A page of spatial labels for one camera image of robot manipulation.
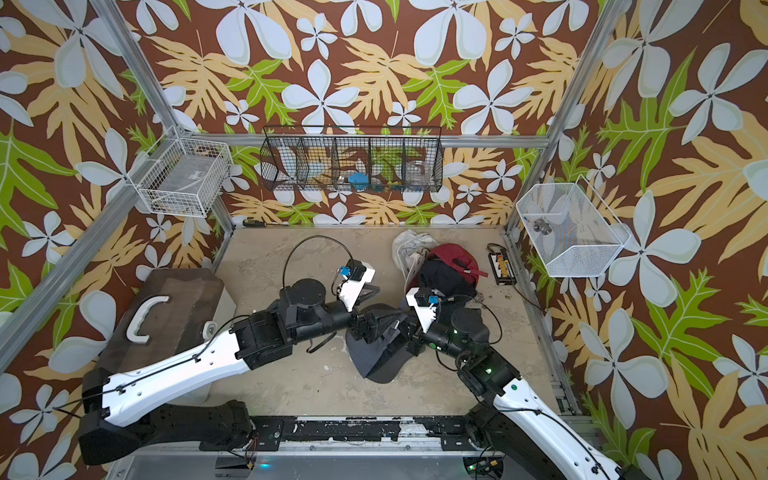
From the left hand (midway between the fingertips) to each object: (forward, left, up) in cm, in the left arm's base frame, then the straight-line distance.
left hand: (390, 299), depth 61 cm
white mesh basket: (+28, -51, -7) cm, 59 cm away
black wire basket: (+56, -5, -4) cm, 57 cm away
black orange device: (+32, -42, -33) cm, 62 cm away
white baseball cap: (+39, -8, -31) cm, 51 cm away
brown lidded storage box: (+4, +59, -15) cm, 61 cm away
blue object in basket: (+48, +10, -6) cm, 49 cm away
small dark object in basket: (+28, -44, -7) cm, 53 cm away
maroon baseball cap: (+29, -24, -23) cm, 44 cm away
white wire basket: (+41, +60, 0) cm, 72 cm away
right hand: (0, 0, -9) cm, 9 cm away
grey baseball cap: (-8, +2, -14) cm, 16 cm away
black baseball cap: (+23, -19, -26) cm, 40 cm away
